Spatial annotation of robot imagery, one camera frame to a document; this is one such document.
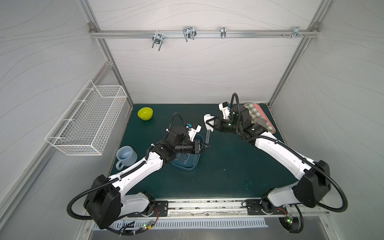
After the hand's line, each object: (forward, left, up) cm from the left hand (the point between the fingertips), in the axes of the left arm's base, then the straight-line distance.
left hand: (209, 148), depth 71 cm
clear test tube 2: (-5, +10, +2) cm, 11 cm away
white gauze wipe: (+14, +1, +7) cm, 16 cm away
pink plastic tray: (+51, -43, -21) cm, 70 cm away
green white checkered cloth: (+38, -38, -21) cm, 58 cm away
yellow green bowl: (+39, +46, -20) cm, 63 cm away
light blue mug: (+5, +50, -21) cm, 54 cm away
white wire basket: (+6, +58, +9) cm, 58 cm away
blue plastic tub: (+2, +11, -22) cm, 24 cm away
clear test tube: (+6, +1, +2) cm, 6 cm away
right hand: (+12, +2, +5) cm, 13 cm away
